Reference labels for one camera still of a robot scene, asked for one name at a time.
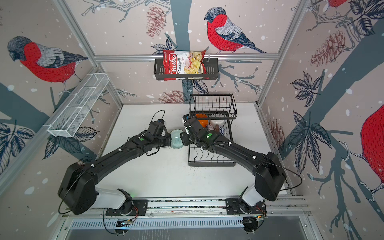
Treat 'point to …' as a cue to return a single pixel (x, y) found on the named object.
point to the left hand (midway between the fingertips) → (172, 138)
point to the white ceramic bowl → (220, 122)
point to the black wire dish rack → (217, 111)
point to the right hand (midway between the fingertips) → (182, 137)
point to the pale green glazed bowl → (176, 140)
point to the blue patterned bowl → (221, 130)
